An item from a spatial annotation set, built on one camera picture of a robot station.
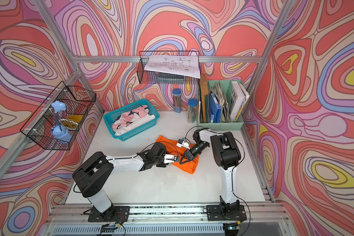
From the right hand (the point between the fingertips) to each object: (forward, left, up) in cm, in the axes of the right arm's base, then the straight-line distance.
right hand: (184, 165), depth 87 cm
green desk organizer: (+46, -29, +21) cm, 58 cm away
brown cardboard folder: (+33, -14, +30) cm, 47 cm away
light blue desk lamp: (+4, +57, +31) cm, 66 cm away
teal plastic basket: (+37, +53, +6) cm, 65 cm away
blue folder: (+28, -22, +16) cm, 39 cm away
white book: (+36, -38, +22) cm, 57 cm away
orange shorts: (-2, -4, +3) cm, 5 cm away
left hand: (+8, +9, 0) cm, 12 cm away
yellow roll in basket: (+10, +55, +31) cm, 64 cm away
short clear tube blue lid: (+37, -8, +10) cm, 39 cm away
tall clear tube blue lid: (+48, +3, +10) cm, 49 cm away
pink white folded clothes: (+38, +38, +2) cm, 53 cm away
